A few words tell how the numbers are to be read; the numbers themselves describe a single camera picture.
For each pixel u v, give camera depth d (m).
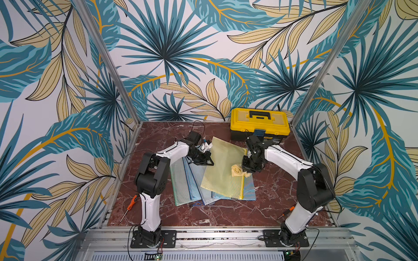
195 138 0.80
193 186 0.89
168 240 0.73
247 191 0.88
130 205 0.82
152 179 0.52
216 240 0.75
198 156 0.82
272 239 0.73
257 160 0.77
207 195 0.85
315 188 0.47
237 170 0.86
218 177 0.88
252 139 0.75
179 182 0.91
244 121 0.97
